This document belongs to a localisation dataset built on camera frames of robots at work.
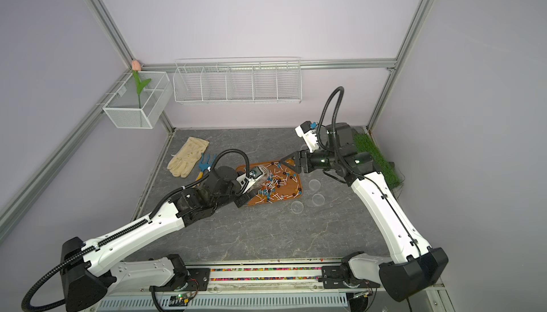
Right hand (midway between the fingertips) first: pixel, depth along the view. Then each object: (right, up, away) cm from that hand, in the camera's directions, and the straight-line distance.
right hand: (288, 158), depth 68 cm
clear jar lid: (+4, -22, +23) cm, 32 cm away
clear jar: (+14, -20, +25) cm, 35 cm away
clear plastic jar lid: (+13, -14, +30) cm, 36 cm away
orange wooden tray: (-1, -13, +30) cm, 32 cm away
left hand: (-13, -9, +6) cm, 16 cm away
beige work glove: (-51, -3, +38) cm, 64 cm away
